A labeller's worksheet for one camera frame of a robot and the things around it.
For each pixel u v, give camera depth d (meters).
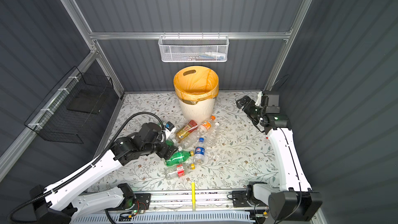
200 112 0.92
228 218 0.71
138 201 0.73
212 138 0.96
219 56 0.89
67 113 0.72
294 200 0.37
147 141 0.55
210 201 0.75
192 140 0.91
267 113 0.54
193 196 0.75
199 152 0.85
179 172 0.78
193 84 1.05
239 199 0.74
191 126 0.94
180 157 0.82
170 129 0.64
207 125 0.96
